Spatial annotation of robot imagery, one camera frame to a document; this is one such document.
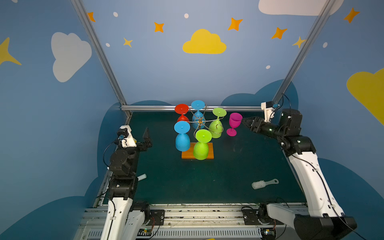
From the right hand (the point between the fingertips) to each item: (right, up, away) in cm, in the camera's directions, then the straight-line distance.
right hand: (244, 120), depth 68 cm
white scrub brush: (+14, -36, +16) cm, 42 cm away
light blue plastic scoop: (-54, -32, +18) cm, 66 cm away
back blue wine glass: (-22, +9, +11) cm, 26 cm away
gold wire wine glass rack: (-20, 0, +7) cm, 21 cm away
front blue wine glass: (-30, -10, +7) cm, 32 cm away
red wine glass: (-30, +7, +9) cm, 32 cm away
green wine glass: (-20, -13, +3) cm, 24 cm away
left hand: (-50, -4, -3) cm, 50 cm away
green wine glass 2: (-11, +5, +9) cm, 15 cm away
